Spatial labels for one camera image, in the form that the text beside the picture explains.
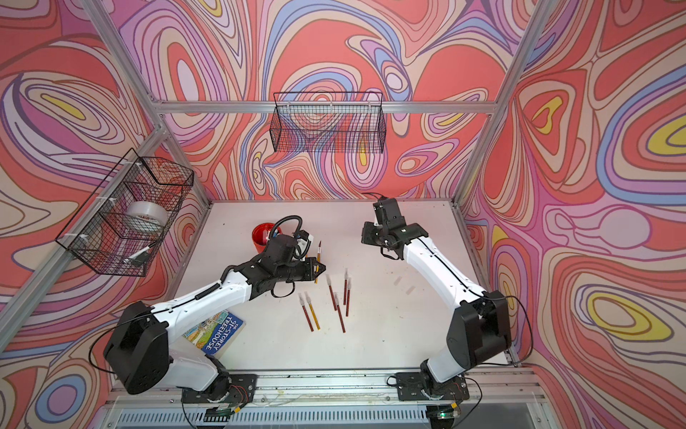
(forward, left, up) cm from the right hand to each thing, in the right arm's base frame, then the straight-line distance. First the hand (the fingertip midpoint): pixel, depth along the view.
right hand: (368, 239), depth 85 cm
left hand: (-9, +13, -2) cm, 16 cm away
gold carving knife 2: (-11, +21, -17) cm, 29 cm away
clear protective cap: (-5, -11, -18) cm, 22 cm away
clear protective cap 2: (-9, -15, -18) cm, 25 cm away
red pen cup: (+7, +37, -4) cm, 38 cm away
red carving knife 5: (-17, +10, -18) cm, 27 cm away
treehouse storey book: (-24, +49, -14) cm, 56 cm away
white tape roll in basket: (+1, +63, +15) cm, 65 cm away
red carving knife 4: (-7, +7, -17) cm, 19 cm away
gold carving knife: (-13, +17, -2) cm, 21 cm away
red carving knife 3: (-10, +8, -18) cm, 22 cm away
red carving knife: (-6, +16, 0) cm, 17 cm away
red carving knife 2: (-16, +22, -18) cm, 32 cm away
